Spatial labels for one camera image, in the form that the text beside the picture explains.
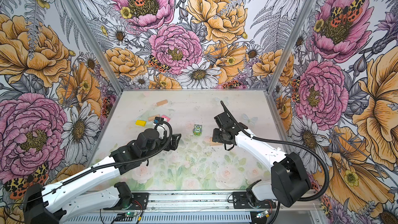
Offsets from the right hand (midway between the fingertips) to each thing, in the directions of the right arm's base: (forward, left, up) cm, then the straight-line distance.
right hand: (218, 142), depth 85 cm
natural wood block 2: (+22, +42, -8) cm, 48 cm away
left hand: (-1, +24, +9) cm, 25 cm away
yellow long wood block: (+20, +50, -10) cm, 55 cm away
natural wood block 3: (+4, +3, -8) cm, 10 cm away
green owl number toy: (+13, +12, -8) cm, 19 cm away
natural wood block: (+37, +38, -9) cm, 54 cm away
